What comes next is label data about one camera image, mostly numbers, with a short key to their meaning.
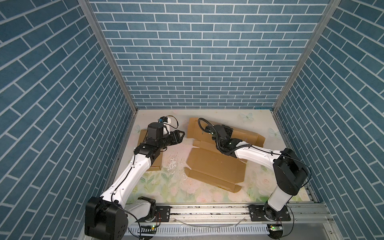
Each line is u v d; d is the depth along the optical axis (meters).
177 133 0.72
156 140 0.60
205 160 0.94
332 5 0.70
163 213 0.73
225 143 0.67
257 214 0.74
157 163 0.58
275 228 0.74
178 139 0.70
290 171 0.47
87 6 0.69
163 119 0.70
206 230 0.77
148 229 0.72
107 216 0.38
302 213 0.76
